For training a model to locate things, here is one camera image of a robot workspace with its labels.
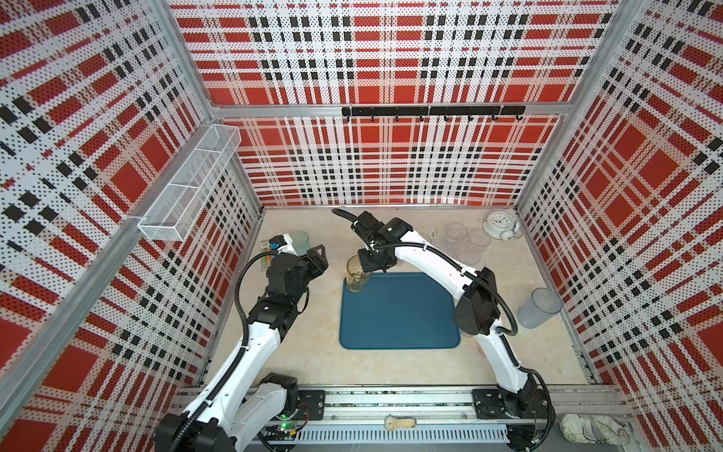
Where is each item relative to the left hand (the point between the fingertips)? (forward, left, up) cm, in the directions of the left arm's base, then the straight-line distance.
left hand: (322, 250), depth 80 cm
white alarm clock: (+26, -65, -20) cm, 72 cm away
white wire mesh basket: (+18, +51, +1) cm, 54 cm away
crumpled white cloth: (-41, -69, -19) cm, 82 cm away
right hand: (+1, -15, -9) cm, 17 cm away
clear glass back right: (+21, -56, -21) cm, 63 cm away
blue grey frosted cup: (-14, -62, -10) cm, 64 cm away
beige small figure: (-40, -20, -20) cm, 49 cm away
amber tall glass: (+1, -8, -18) cm, 20 cm away
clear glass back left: (+20, -46, -16) cm, 53 cm away
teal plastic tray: (-9, -22, -22) cm, 33 cm away
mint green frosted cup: (+12, +11, -11) cm, 20 cm away
